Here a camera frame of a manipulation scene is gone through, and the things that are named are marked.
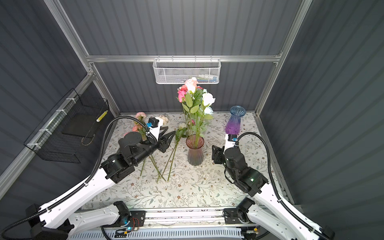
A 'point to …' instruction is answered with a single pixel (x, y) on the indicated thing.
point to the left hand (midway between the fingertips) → (171, 129)
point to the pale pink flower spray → (140, 128)
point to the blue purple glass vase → (233, 124)
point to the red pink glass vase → (194, 142)
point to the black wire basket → (71, 125)
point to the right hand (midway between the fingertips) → (218, 147)
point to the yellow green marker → (101, 116)
